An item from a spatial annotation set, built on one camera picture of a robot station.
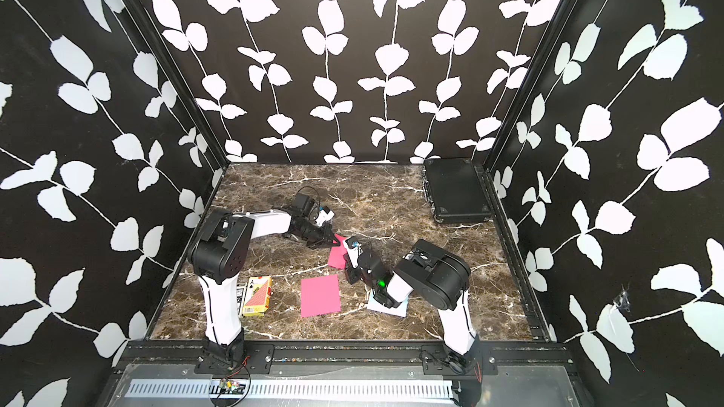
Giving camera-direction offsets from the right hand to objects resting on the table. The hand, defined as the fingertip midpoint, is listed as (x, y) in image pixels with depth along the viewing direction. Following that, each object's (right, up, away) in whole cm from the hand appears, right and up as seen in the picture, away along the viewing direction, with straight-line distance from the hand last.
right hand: (343, 254), depth 93 cm
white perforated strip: (-11, -29, -23) cm, 39 cm away
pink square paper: (-2, 0, +2) cm, 3 cm away
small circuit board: (-27, -29, -22) cm, 46 cm away
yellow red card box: (-25, -10, -8) cm, 28 cm away
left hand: (-1, +5, +3) cm, 6 cm away
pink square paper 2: (-6, -11, -7) cm, 15 cm away
